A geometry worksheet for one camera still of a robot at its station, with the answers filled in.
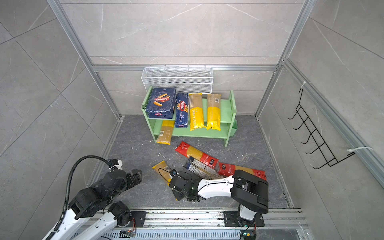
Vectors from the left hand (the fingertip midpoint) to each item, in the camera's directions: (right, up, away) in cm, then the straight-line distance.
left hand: (135, 172), depth 72 cm
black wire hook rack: (+84, +9, -14) cm, 86 cm away
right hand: (+19, -13, +11) cm, 26 cm away
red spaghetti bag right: (+49, -3, +13) cm, 51 cm away
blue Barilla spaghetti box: (+22, +29, +6) cm, 37 cm away
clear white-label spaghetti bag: (+34, -3, +15) cm, 37 cm away
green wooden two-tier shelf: (+48, +23, +9) cm, 54 cm away
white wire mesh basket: (+22, +55, +28) cm, 65 cm away
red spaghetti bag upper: (+26, +6, +25) cm, 36 cm away
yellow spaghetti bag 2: (+11, +18, +17) cm, 27 cm away
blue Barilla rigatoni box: (+11, +36, +9) cm, 39 cm away
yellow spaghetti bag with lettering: (+30, +31, +8) cm, 44 cm away
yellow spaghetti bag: (+40, +31, +7) cm, 51 cm away
